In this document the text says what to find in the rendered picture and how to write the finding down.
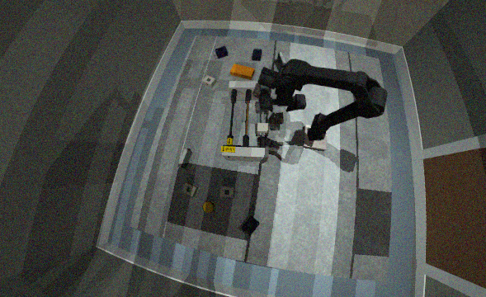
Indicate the orange rectangular block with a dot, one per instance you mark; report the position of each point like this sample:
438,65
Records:
242,71

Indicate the yellow cylinder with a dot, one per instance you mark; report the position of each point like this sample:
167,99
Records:
208,206

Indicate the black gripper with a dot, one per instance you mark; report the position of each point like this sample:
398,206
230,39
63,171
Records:
297,102

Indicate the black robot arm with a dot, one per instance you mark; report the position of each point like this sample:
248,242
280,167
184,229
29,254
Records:
370,96

